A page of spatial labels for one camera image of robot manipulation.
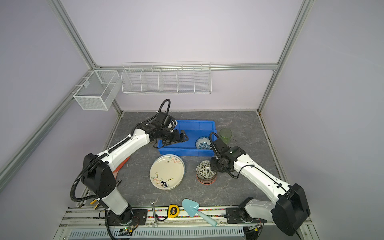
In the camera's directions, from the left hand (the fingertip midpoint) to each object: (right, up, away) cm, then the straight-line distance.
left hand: (182, 142), depth 82 cm
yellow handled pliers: (-47, -32, -3) cm, 57 cm away
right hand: (+18, -14, -2) cm, 23 cm away
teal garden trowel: (+5, -33, -5) cm, 34 cm away
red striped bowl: (+14, -21, -3) cm, 26 cm away
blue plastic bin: (+6, +6, +27) cm, 28 cm away
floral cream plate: (-9, -18, +4) cm, 21 cm away
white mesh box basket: (-57, +32, +17) cm, 68 cm away
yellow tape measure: (-4, -34, -8) cm, 35 cm away
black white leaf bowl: (+12, -16, +1) cm, 20 cm away
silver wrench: (-12, -39, -10) cm, 42 cm away
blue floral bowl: (+12, -3, +17) cm, 21 cm away
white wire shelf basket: (-12, +41, +17) cm, 46 cm away
